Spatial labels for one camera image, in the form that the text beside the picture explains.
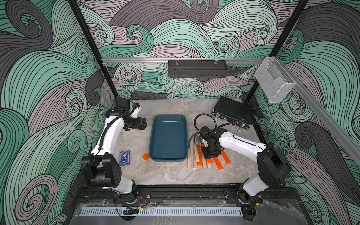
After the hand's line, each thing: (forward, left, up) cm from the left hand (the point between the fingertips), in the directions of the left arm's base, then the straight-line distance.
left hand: (138, 123), depth 83 cm
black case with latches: (+24, -69, -16) cm, 75 cm away
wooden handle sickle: (-10, -32, -18) cm, 38 cm away
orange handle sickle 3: (-15, -55, -18) cm, 60 cm away
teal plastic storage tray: (-1, -18, -16) cm, 24 cm away
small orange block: (-15, -4, -16) cm, 22 cm away
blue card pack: (-15, +9, -17) cm, 24 cm away
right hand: (-16, -41, -14) cm, 47 cm away
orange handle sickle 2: (-18, -43, -13) cm, 49 cm away
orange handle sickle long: (-18, -50, -18) cm, 56 cm away
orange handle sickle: (-19, -38, -16) cm, 45 cm away
